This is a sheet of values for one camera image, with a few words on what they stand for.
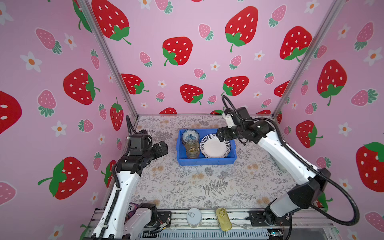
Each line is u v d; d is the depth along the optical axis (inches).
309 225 28.8
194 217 27.6
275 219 25.0
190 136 38.7
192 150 35.5
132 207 29.6
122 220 16.4
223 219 28.0
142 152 21.4
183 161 37.1
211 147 37.8
